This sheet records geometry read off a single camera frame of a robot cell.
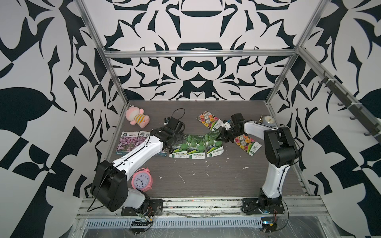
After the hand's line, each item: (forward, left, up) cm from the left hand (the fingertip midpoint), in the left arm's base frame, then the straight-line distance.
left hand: (174, 135), depth 85 cm
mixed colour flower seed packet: (+19, -24, -13) cm, 34 cm away
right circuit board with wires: (-42, -45, -14) cm, 63 cm away
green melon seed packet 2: (+1, -13, -13) cm, 18 cm away
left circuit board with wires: (-40, +17, -16) cm, 47 cm away
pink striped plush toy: (+21, +28, -7) cm, 35 cm away
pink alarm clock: (-20, +18, -11) cm, 29 cm away
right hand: (+4, -25, -9) cm, 27 cm away
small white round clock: (+16, -64, -9) cm, 66 cm away
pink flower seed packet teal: (+4, +32, -12) cm, 34 cm away
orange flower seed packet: (0, -46, -13) cm, 47 cm away
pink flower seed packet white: (-20, +2, +19) cm, 27 cm away
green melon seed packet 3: (-2, -23, -11) cm, 26 cm away
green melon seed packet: (-3, -2, -14) cm, 14 cm away
